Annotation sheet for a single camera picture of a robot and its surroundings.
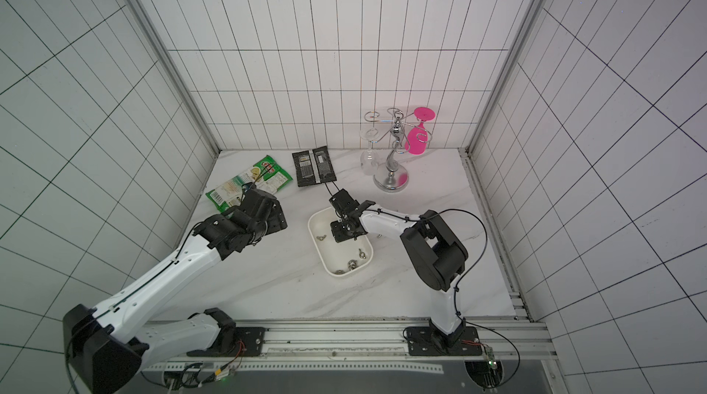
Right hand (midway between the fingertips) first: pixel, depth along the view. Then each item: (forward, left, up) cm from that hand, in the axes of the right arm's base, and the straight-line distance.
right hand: (331, 235), depth 93 cm
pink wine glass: (+31, -29, +16) cm, 46 cm away
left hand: (-5, +16, +15) cm, 23 cm away
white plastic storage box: (-9, -5, +2) cm, 10 cm away
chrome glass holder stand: (+28, -22, -1) cm, 35 cm away
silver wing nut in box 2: (-6, -11, -1) cm, 13 cm away
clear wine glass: (+23, -12, +13) cm, 29 cm away
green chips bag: (+25, +30, 0) cm, 39 cm away
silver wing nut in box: (-1, +3, 0) cm, 3 cm away
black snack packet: (+30, +11, +1) cm, 32 cm away
